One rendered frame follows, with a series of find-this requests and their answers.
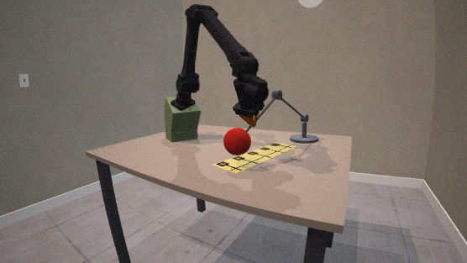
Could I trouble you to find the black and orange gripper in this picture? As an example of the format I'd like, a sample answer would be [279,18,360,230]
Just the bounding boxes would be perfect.
[233,95,265,127]

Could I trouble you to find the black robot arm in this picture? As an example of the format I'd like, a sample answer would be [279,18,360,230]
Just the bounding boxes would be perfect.
[171,4,269,111]

